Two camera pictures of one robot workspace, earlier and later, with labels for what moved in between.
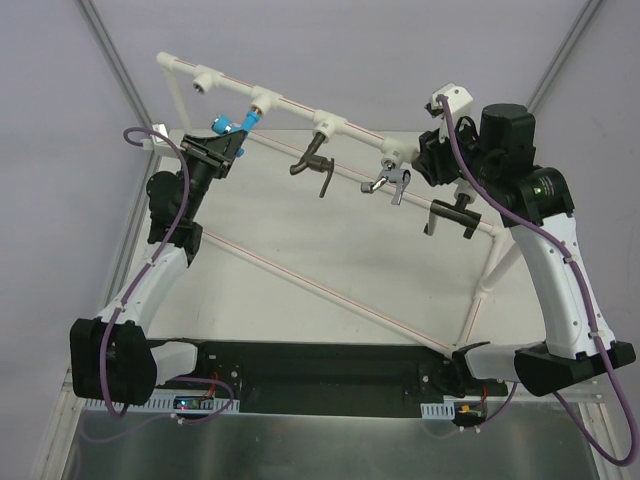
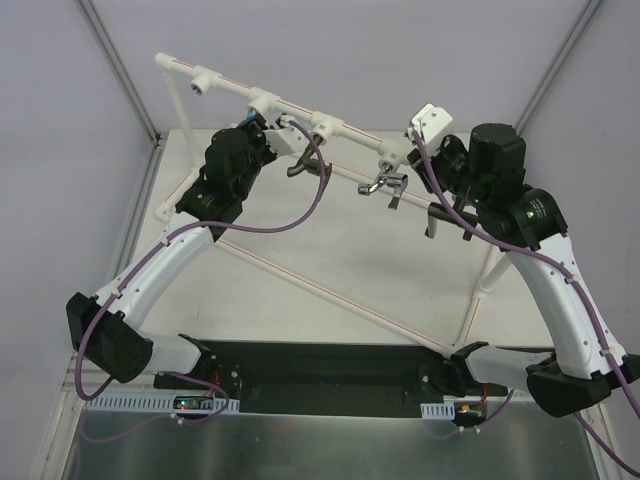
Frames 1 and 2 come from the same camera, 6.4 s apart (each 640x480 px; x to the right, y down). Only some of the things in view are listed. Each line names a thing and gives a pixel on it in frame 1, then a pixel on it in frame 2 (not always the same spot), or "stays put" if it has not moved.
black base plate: x=332 y=378 stays put
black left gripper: x=208 y=154 to x=304 y=163
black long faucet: x=456 y=212 stays put
